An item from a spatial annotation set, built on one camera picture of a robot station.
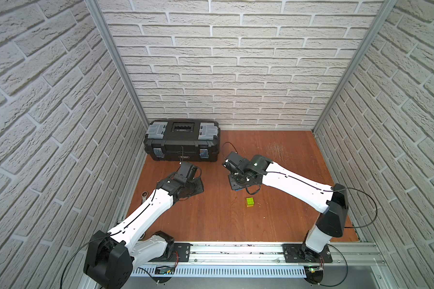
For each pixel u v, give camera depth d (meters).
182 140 0.93
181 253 0.73
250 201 0.85
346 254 0.76
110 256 0.38
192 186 0.69
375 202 0.76
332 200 0.43
